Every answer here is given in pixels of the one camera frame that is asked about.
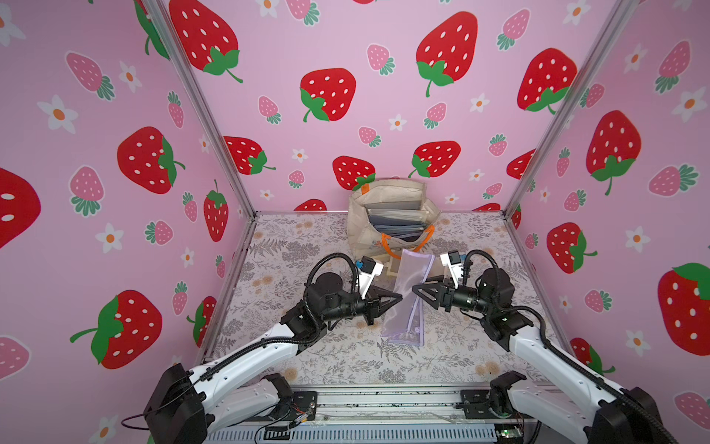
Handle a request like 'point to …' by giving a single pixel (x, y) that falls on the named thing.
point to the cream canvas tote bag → (365, 240)
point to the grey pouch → (408, 209)
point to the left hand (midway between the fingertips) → (402, 299)
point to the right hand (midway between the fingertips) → (414, 293)
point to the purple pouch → (404, 320)
